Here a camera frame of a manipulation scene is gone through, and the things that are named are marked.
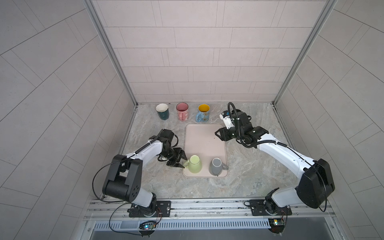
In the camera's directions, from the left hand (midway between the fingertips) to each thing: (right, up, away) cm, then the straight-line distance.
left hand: (191, 157), depth 83 cm
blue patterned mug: (+7, +24, +16) cm, 30 cm away
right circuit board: (+41, -27, -15) cm, 51 cm away
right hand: (+15, +14, -2) cm, 21 cm away
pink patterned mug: (-7, +26, +17) cm, 32 cm away
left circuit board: (-18, -25, -18) cm, 35 cm away
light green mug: (+2, -2, -6) cm, 6 cm away
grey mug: (+13, -3, -7) cm, 15 cm away
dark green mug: (-20, +26, +16) cm, 37 cm away
